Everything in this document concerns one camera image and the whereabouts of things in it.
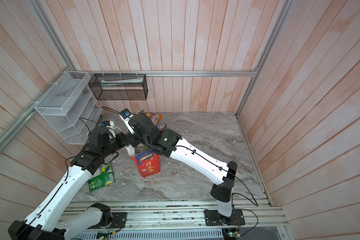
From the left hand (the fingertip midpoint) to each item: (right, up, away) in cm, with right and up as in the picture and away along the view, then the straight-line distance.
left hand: (130, 138), depth 75 cm
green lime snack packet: (-17, -24, +11) cm, 31 cm away
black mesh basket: (-17, +35, +30) cm, 49 cm away
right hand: (+3, +4, -10) cm, 12 cm away
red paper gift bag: (+9, -14, +3) cm, 17 cm away
